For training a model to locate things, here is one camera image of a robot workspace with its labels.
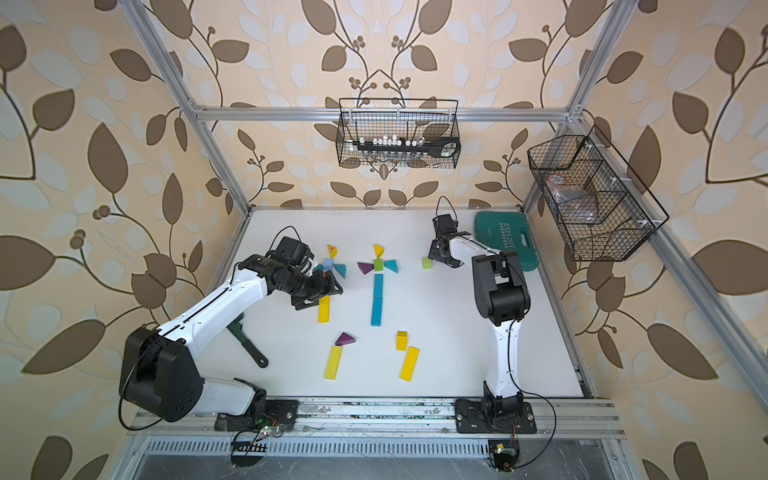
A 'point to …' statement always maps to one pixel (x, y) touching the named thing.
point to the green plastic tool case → (507, 232)
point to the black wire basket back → (420, 133)
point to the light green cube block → (426, 263)
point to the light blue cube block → (328, 265)
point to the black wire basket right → (603, 210)
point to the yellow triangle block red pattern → (333, 251)
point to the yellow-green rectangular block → (333, 361)
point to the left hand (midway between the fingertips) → (334, 293)
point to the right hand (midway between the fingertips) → (443, 254)
